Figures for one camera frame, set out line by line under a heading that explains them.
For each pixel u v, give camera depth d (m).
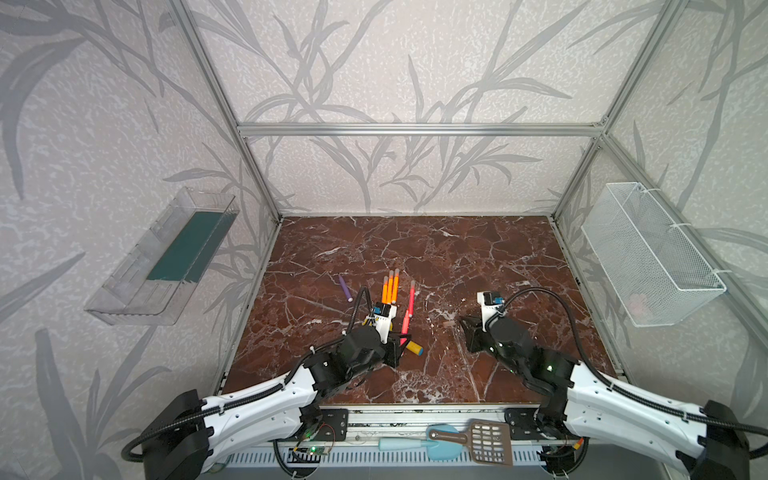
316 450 0.71
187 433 0.41
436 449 0.71
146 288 0.62
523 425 0.74
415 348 0.84
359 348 0.57
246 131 0.94
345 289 0.99
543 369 0.56
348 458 0.77
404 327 0.76
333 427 0.73
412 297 0.96
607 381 0.50
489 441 0.72
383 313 0.69
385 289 0.99
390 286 0.99
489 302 0.67
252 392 0.49
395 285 0.99
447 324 0.91
